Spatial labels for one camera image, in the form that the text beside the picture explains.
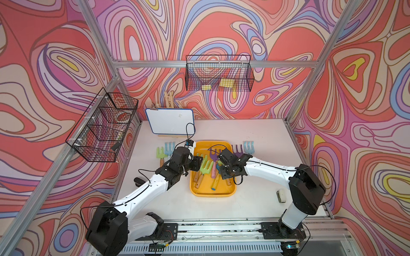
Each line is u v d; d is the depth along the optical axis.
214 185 0.86
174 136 1.07
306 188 0.47
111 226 0.40
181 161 0.62
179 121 0.98
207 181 0.90
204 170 0.93
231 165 0.67
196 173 0.91
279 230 0.66
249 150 1.03
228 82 0.89
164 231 0.72
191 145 0.72
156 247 0.71
